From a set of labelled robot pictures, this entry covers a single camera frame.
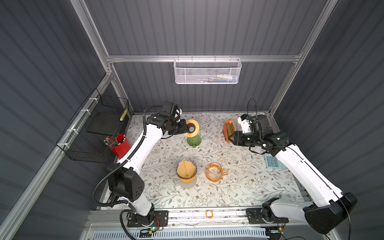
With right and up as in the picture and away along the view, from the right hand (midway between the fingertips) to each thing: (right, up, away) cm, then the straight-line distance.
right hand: (232, 138), depth 74 cm
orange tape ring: (-10, -38, 0) cm, 39 cm away
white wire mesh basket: (-8, +53, +50) cm, 73 cm away
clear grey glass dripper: (-19, -17, 0) cm, 25 cm away
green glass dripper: (-19, -4, +26) cm, 33 cm away
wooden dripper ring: (-22, -22, +2) cm, 32 cm away
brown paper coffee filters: (+5, +4, +25) cm, 26 cm away
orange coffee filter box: (+3, +4, +34) cm, 35 cm away
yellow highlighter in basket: (-59, +13, +9) cm, 61 cm away
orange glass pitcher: (-7, -21, +15) cm, 27 cm away
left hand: (-23, +5, +7) cm, 25 cm away
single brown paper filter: (-24, -17, +5) cm, 29 cm away
